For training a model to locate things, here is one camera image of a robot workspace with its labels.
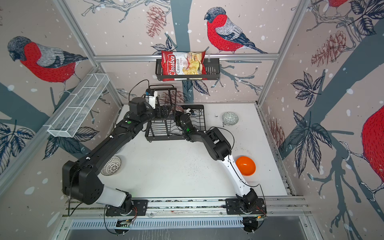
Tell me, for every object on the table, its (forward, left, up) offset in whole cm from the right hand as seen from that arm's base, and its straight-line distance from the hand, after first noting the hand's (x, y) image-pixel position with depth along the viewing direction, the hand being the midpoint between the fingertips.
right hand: (168, 113), depth 100 cm
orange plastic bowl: (-30, -50, -12) cm, 59 cm away
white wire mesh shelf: (-24, +41, +21) cm, 52 cm away
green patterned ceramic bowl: (+6, -44, -13) cm, 46 cm away
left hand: (-11, -3, +18) cm, 21 cm away
